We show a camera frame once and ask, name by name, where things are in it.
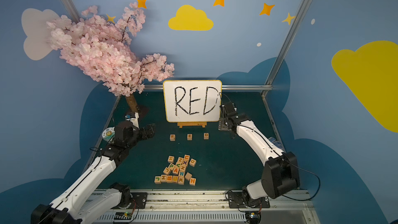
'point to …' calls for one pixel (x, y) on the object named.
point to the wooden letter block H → (192, 181)
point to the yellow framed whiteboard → (193, 100)
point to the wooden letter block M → (181, 180)
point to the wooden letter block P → (171, 166)
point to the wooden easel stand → (203, 124)
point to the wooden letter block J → (157, 180)
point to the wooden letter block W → (181, 173)
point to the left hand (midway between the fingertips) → (148, 124)
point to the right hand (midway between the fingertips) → (231, 123)
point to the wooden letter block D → (205, 136)
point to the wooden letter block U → (186, 157)
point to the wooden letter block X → (185, 163)
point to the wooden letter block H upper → (171, 159)
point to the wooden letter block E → (189, 137)
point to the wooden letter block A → (175, 170)
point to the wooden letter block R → (172, 137)
